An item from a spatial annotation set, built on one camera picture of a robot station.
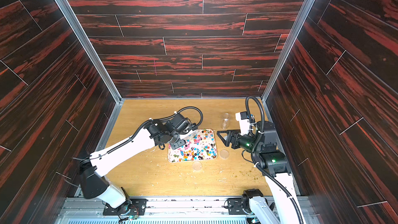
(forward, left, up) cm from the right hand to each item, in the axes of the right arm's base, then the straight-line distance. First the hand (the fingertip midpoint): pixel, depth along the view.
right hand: (226, 130), depth 68 cm
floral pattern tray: (+6, +11, -28) cm, 31 cm away
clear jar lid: (+2, -3, -29) cm, 29 cm away
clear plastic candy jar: (+22, -4, -22) cm, 31 cm away
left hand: (+2, +22, -11) cm, 25 cm away
